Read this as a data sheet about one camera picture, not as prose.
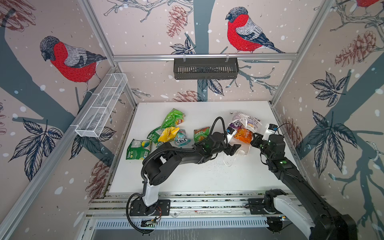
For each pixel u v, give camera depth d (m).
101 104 0.79
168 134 0.89
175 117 0.99
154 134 0.98
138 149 0.92
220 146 0.70
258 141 0.72
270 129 0.70
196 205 0.76
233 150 0.76
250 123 0.86
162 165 0.49
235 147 0.75
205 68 1.04
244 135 0.96
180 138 0.94
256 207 0.73
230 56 0.90
